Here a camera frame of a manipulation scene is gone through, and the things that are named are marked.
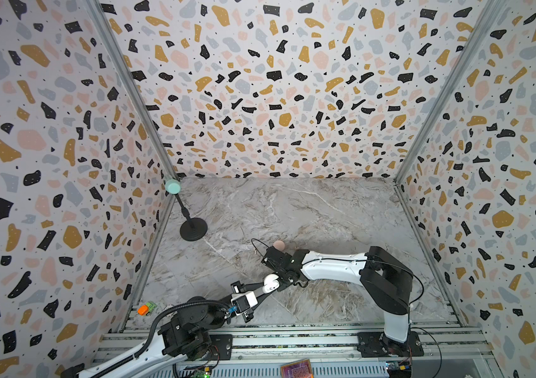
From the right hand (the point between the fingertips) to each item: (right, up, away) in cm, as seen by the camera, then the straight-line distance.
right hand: (277, 278), depth 87 cm
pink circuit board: (+6, -21, -18) cm, 28 cm away
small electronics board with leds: (-22, -22, -17) cm, 36 cm away
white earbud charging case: (-1, +8, -26) cm, 28 cm away
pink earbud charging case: (0, +10, +10) cm, 14 cm away
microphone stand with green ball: (-37, +17, +13) cm, 42 cm away
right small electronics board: (+38, -23, -15) cm, 47 cm away
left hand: (-1, +7, -24) cm, 25 cm away
